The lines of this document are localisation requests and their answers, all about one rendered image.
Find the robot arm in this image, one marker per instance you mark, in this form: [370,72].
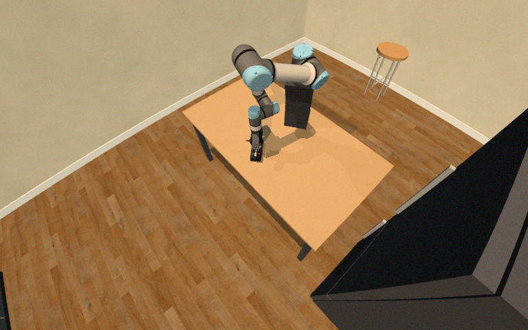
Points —
[257,72]

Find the black power strip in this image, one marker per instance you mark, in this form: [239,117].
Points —
[255,155]

